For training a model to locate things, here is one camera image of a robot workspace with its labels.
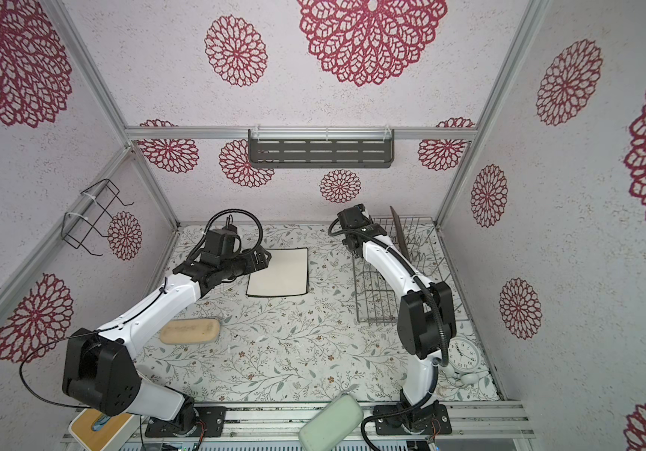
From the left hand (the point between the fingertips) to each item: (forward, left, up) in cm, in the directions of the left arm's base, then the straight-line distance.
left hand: (259, 263), depth 86 cm
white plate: (+7, -6, -16) cm, 19 cm away
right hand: (+9, -36, +2) cm, 38 cm away
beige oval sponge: (-15, +22, -14) cm, 30 cm away
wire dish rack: (-4, -38, -17) cm, 42 cm away
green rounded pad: (-41, -21, -15) cm, 48 cm away
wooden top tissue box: (-43, +31, -11) cm, 54 cm away
